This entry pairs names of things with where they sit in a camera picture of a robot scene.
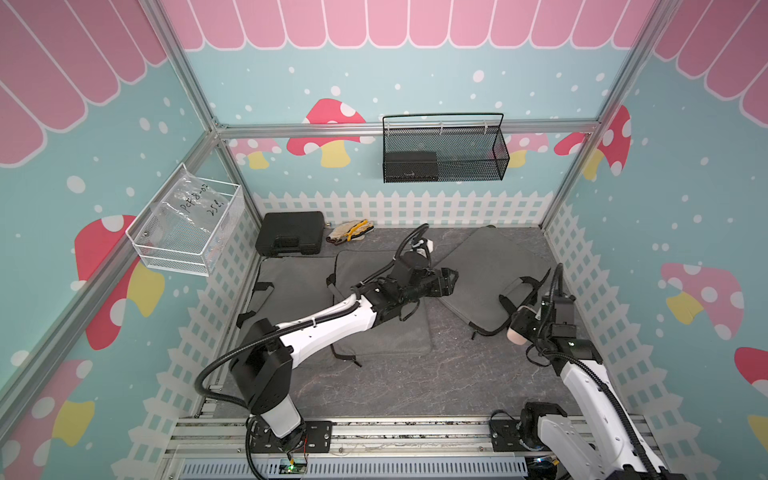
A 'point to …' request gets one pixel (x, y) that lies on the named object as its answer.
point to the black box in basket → (411, 166)
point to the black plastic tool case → (291, 233)
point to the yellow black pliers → (359, 229)
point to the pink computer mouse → (514, 336)
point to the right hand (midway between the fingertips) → (520, 317)
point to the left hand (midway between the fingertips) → (448, 280)
